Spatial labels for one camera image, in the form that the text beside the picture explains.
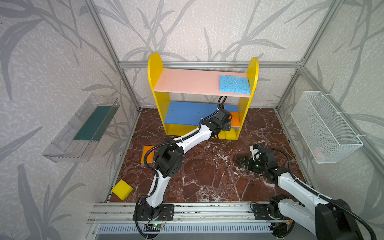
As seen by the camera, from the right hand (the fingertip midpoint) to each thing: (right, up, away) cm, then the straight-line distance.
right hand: (240, 157), depth 87 cm
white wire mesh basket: (+31, +15, -24) cm, 42 cm away
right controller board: (+16, -33, -14) cm, 39 cm away
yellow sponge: (-67, -16, -7) cm, 69 cm away
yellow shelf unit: (-36, +41, +32) cm, 63 cm away
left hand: (-8, +24, +4) cm, 25 cm away
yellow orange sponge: (-2, +22, +4) cm, 22 cm away
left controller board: (-45, -29, -17) cm, 56 cm away
